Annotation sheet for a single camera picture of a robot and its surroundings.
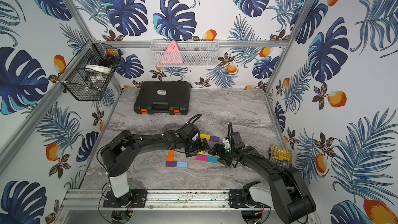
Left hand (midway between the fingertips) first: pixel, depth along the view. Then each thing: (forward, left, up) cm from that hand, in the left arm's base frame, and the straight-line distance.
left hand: (206, 150), depth 85 cm
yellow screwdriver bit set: (0, -41, -2) cm, 41 cm away
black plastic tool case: (+37, +32, 0) cm, 49 cm away
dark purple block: (-7, +19, -6) cm, 21 cm away
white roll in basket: (+28, +58, +30) cm, 71 cm away
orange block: (-2, +20, -5) cm, 21 cm away
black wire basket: (+27, +69, +24) cm, 77 cm away
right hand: (-2, -4, -2) cm, 5 cm away
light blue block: (-7, +13, -5) cm, 16 cm away
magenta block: (-3, +2, -5) cm, 6 cm away
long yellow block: (-1, +3, -3) cm, 4 cm away
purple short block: (+10, -5, -5) cm, 12 cm away
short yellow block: (+11, 0, -4) cm, 12 cm away
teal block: (-4, -4, -3) cm, 6 cm away
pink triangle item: (+44, +23, +30) cm, 58 cm away
